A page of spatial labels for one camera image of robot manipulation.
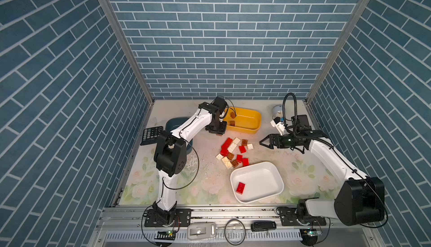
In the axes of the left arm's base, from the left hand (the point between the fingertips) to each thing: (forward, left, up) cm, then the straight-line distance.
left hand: (224, 133), depth 91 cm
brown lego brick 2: (+19, -6, -7) cm, 21 cm away
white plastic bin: (-22, -19, -11) cm, 31 cm away
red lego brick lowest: (-12, -12, -10) cm, 19 cm away
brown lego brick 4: (-13, -6, -9) cm, 17 cm away
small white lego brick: (-9, +3, -11) cm, 14 cm away
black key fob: (-42, -16, -7) cm, 45 cm away
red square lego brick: (-4, -11, -10) cm, 15 cm away
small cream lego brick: (-3, -15, -9) cm, 18 cm away
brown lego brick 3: (-9, -4, -9) cm, 13 cm away
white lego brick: (-2, -6, -9) cm, 10 cm away
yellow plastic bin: (+17, -11, -11) cm, 23 cm away
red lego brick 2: (-10, -8, -9) cm, 16 cm away
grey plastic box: (-43, +11, -9) cm, 45 cm away
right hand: (-9, -22, +5) cm, 24 cm away
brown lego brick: (0, -12, -10) cm, 16 cm away
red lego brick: (-26, -8, -9) cm, 29 cm away
